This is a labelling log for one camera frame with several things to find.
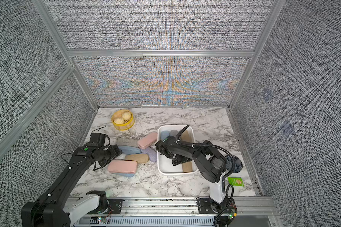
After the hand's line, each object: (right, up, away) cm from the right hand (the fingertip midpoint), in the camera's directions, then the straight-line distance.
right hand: (184, 157), depth 87 cm
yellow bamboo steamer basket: (-40, +20, +17) cm, 48 cm away
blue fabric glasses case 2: (-35, -9, -4) cm, 36 cm away
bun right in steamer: (-42, +26, +20) cm, 53 cm away
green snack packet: (+28, -12, -7) cm, 31 cm away
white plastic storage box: (-12, -6, +1) cm, 13 cm away
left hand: (-38, +4, -5) cm, 38 cm away
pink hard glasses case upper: (-24, +9, +7) cm, 27 cm away
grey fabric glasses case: (-7, +14, +12) cm, 19 cm away
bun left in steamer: (-46, +22, +17) cm, 54 cm away
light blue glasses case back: (-13, +13, +11) cm, 21 cm away
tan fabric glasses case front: (+2, -5, -3) cm, 6 cm away
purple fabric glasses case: (-20, +2, +3) cm, 21 cm away
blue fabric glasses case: (-34, +4, +2) cm, 35 cm away
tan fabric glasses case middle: (-28, 0, +1) cm, 28 cm away
